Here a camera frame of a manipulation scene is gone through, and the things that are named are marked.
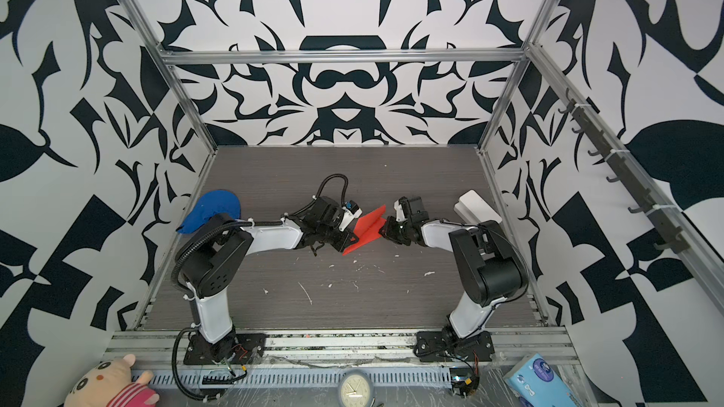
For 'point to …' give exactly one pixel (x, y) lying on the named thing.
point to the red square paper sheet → (367, 228)
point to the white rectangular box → (474, 209)
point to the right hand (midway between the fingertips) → (382, 228)
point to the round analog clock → (355, 388)
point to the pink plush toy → (111, 383)
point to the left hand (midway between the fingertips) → (360, 234)
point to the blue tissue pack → (535, 382)
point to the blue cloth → (213, 203)
